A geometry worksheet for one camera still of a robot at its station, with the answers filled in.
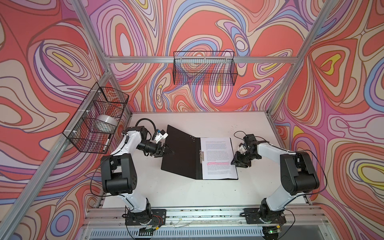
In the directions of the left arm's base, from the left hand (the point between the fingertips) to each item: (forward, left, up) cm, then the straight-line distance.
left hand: (170, 153), depth 81 cm
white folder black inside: (+4, -8, -17) cm, 19 cm away
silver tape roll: (+6, +29, +19) cm, 35 cm away
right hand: (-2, -38, -14) cm, 41 cm away
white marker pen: (-2, +30, +11) cm, 32 cm away
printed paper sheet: (+6, -29, -14) cm, 33 cm away
